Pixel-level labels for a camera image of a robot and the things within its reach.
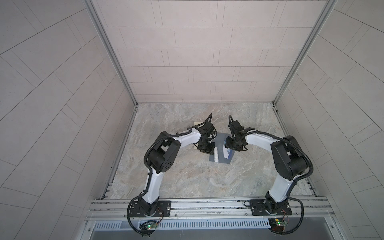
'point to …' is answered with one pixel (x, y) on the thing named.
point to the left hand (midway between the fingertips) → (216, 151)
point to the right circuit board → (277, 224)
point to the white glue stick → (216, 158)
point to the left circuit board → (151, 226)
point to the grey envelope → (219, 141)
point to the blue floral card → (228, 153)
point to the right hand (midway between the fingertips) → (226, 146)
